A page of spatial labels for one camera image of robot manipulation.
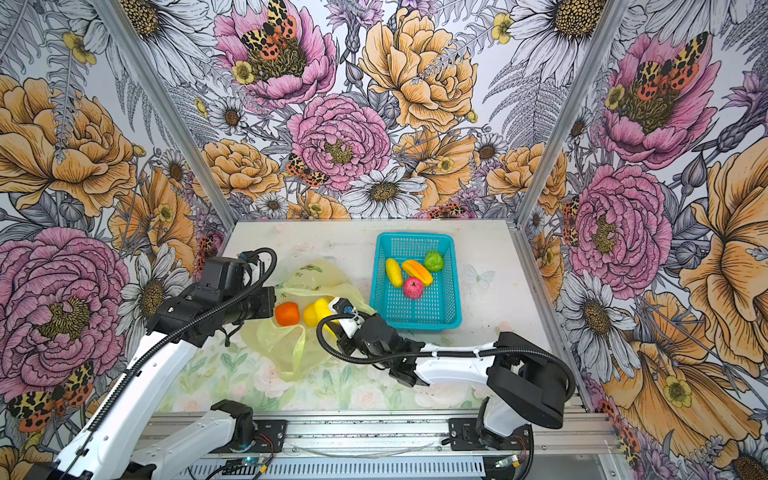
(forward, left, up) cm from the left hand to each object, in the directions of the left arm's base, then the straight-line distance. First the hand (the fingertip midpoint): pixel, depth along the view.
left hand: (272, 309), depth 73 cm
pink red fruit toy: (+16, -36, -16) cm, 42 cm away
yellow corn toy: (+23, -30, -17) cm, 41 cm away
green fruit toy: (+26, -44, -15) cm, 53 cm away
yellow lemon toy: (+1, -10, -3) cm, 11 cm away
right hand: (-1, -14, -6) cm, 15 cm away
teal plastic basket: (+12, -44, -21) cm, 51 cm away
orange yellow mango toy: (+24, -37, -17) cm, 47 cm away
